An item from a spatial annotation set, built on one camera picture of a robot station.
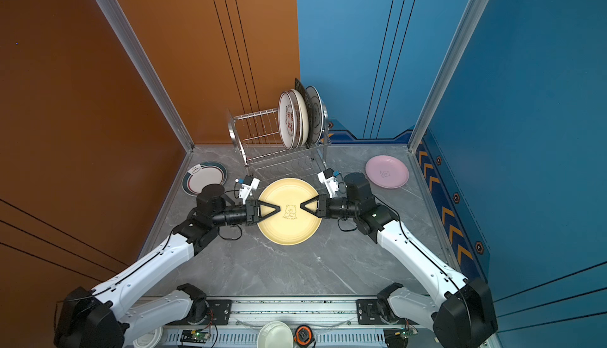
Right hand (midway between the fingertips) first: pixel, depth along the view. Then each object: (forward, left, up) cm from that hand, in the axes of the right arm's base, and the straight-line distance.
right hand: (301, 208), depth 70 cm
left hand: (-1, +7, 0) cm, 7 cm away
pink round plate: (+33, -37, -23) cm, 55 cm away
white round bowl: (-29, +8, -24) cm, 39 cm away
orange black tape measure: (-29, 0, -21) cm, 36 cm away
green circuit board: (-29, +32, -25) cm, 50 cm away
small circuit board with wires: (-28, -31, -24) cm, 48 cm away
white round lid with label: (-31, +40, -16) cm, 53 cm away
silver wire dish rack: (+28, +17, +4) cm, 33 cm away
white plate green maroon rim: (+32, +49, -22) cm, 63 cm away
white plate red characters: (+31, +6, +9) cm, 33 cm away
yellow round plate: (-5, +2, -2) cm, 6 cm away
